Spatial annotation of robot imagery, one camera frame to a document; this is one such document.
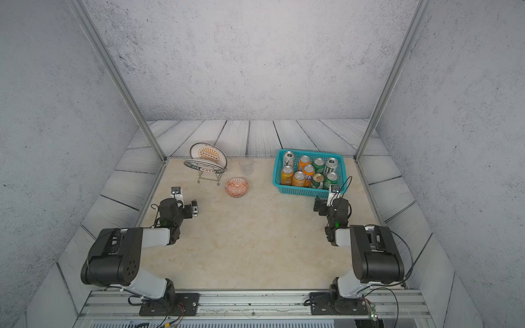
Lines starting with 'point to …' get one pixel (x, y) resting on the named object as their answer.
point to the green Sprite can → (331, 178)
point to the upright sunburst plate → (208, 152)
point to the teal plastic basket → (302, 190)
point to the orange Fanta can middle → (309, 171)
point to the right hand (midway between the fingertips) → (330, 195)
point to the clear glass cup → (247, 165)
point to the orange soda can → (286, 175)
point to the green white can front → (317, 181)
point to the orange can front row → (299, 179)
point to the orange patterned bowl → (236, 187)
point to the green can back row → (318, 165)
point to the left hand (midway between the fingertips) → (187, 200)
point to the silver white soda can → (288, 158)
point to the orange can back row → (304, 160)
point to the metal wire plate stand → (218, 176)
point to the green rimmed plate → (206, 166)
